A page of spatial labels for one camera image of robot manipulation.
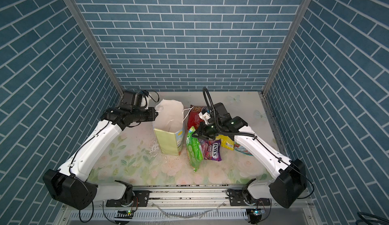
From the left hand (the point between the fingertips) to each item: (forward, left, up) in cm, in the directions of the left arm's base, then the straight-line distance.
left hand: (160, 113), depth 77 cm
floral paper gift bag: (+6, 0, -22) cm, 23 cm away
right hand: (-12, -18, -2) cm, 21 cm away
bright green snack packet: (-18, -18, -3) cm, 26 cm away
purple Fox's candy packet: (-11, -28, -20) cm, 36 cm away
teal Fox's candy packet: (-9, -44, -20) cm, 49 cm away
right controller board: (-41, -48, -25) cm, 68 cm away
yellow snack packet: (-5, -37, -21) cm, 43 cm away
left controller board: (-40, +14, -28) cm, 51 cm away
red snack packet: (+9, -17, -17) cm, 25 cm away
